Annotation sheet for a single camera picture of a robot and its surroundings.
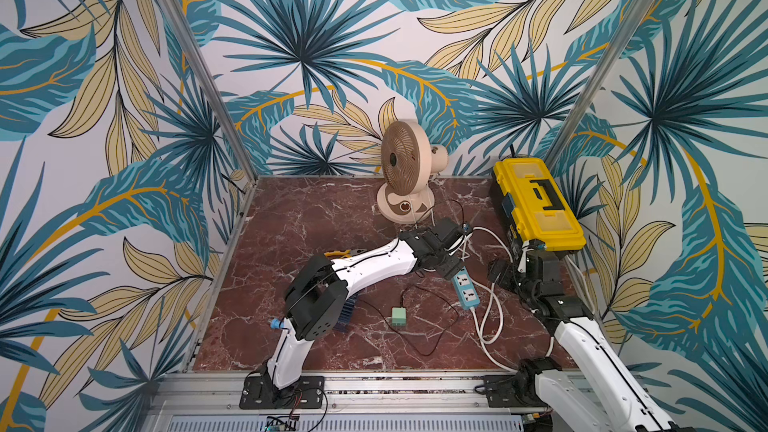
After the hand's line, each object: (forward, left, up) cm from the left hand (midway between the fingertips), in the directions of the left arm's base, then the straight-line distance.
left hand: (447, 259), depth 86 cm
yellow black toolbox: (+15, -27, +6) cm, 32 cm away
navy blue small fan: (-17, +28, -3) cm, 33 cm away
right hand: (-3, -15, +1) cm, 16 cm away
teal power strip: (-7, -7, -8) cm, 12 cm away
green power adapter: (-13, +13, -10) cm, 21 cm away
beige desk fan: (+24, +12, +16) cm, 31 cm away
